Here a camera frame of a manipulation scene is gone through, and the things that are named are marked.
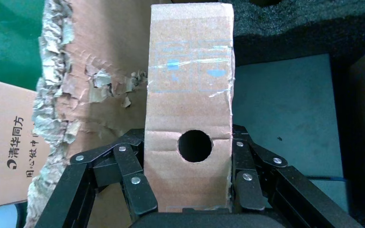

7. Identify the black foam insert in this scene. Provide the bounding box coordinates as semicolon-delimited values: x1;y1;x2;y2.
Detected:
220;0;365;228

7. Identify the cardboard box with Chinese print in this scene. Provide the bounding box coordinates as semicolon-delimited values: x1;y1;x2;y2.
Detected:
0;77;51;210

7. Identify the slim cardboard box with hole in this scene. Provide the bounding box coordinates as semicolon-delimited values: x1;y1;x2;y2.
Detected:
144;2;235;215

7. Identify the big open torn cardboard box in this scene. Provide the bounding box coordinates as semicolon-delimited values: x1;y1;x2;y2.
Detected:
24;0;365;228

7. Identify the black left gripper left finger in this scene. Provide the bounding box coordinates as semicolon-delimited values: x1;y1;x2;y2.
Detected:
34;128;159;228

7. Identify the grey flat panel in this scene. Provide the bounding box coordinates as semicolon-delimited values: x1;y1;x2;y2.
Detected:
232;53;350;215

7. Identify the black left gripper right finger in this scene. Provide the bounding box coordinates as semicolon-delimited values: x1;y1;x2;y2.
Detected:
231;124;363;228

